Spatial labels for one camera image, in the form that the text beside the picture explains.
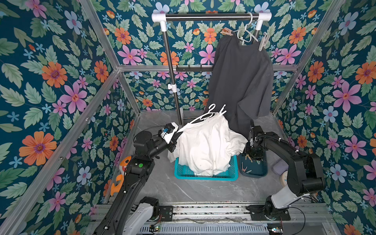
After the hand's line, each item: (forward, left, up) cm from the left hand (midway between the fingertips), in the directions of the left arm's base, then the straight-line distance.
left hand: (181, 130), depth 67 cm
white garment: (-1, -12, -15) cm, 20 cm away
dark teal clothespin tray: (-7, -40, -35) cm, 54 cm away
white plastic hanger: (+9, -14, 0) cm, 17 cm away
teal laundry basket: (-7, +1, -33) cm, 34 cm away
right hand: (-1, -40, -28) cm, 49 cm away
